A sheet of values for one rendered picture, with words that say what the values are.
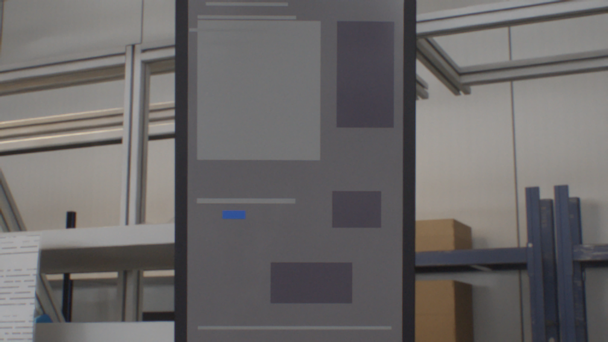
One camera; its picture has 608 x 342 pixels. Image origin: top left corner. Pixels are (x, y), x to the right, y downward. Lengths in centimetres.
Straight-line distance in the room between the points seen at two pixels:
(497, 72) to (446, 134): 249
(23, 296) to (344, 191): 67
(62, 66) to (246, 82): 131
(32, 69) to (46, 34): 391
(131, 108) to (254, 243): 117
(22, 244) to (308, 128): 66
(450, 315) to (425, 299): 14
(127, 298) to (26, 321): 61
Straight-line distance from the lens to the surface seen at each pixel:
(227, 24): 113
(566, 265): 416
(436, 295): 430
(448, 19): 205
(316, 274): 112
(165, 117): 279
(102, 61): 231
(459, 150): 486
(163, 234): 156
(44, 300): 280
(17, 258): 161
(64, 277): 517
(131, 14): 600
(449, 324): 428
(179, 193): 112
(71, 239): 167
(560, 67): 239
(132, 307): 215
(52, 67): 241
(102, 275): 502
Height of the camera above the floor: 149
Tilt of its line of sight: 11 degrees up
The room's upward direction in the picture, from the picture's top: straight up
